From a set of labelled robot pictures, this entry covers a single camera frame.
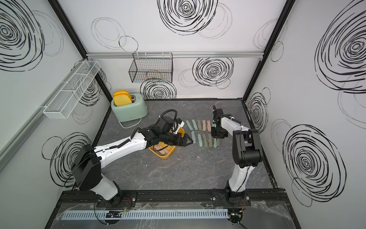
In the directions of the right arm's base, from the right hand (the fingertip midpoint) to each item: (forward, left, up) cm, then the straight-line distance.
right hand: (219, 136), depth 95 cm
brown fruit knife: (+11, +6, -4) cm, 13 cm away
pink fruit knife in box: (-20, +33, +18) cm, 42 cm away
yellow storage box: (-11, +31, +4) cm, 33 cm away
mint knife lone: (-4, +3, -3) cm, 5 cm away
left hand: (-12, +21, +14) cm, 28 cm away
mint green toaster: (+14, +57, +10) cm, 59 cm away
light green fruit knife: (-2, +13, -3) cm, 13 cm away
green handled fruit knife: (-2, +9, -3) cm, 10 cm away
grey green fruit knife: (+11, +16, -3) cm, 20 cm away
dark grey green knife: (+11, +13, -2) cm, 17 cm away
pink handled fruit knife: (+10, +9, -2) cm, 14 cm away
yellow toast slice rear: (+21, +67, +20) cm, 73 cm away
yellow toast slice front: (+17, +65, +18) cm, 70 cm away
